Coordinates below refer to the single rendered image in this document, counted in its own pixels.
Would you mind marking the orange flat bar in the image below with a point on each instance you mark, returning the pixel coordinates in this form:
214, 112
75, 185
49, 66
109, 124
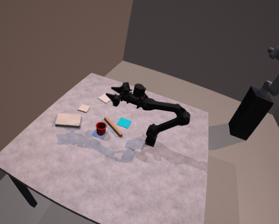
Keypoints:
113, 127

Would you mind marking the translucent red cup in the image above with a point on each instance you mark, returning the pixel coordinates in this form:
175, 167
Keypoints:
103, 128

